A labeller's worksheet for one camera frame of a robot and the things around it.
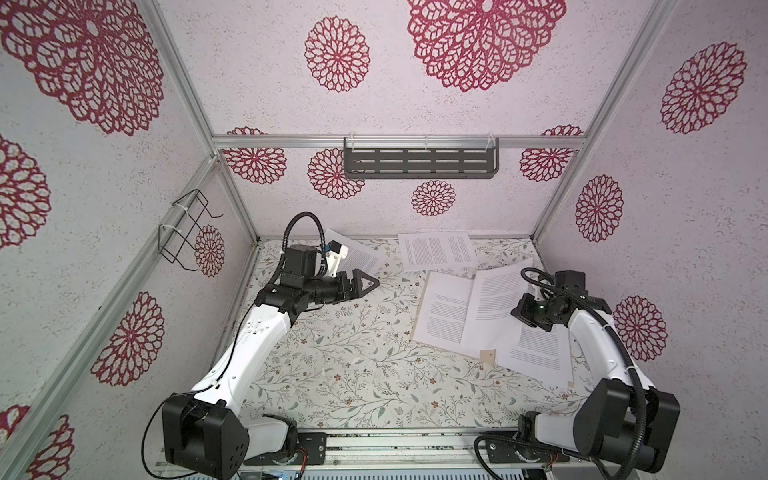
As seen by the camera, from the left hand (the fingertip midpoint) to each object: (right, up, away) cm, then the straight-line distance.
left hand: (366, 290), depth 75 cm
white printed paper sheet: (+24, -8, +25) cm, 36 cm away
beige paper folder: (+33, -9, +23) cm, 41 cm away
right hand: (+41, -6, +10) cm, 43 cm away
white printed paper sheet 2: (+51, -20, +15) cm, 57 cm away
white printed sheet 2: (+24, +12, +43) cm, 50 cm away
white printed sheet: (+40, -3, +20) cm, 45 cm away
